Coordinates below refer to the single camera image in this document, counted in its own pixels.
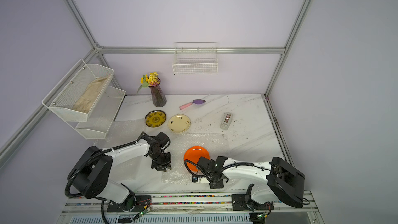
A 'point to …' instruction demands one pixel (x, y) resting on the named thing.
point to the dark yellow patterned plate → (155, 118)
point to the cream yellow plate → (179, 123)
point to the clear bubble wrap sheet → (216, 143)
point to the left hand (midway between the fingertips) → (169, 170)
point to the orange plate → (193, 154)
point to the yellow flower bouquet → (152, 80)
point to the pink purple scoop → (195, 101)
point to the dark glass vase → (158, 97)
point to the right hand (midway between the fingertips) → (211, 180)
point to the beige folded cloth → (84, 103)
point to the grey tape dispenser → (226, 121)
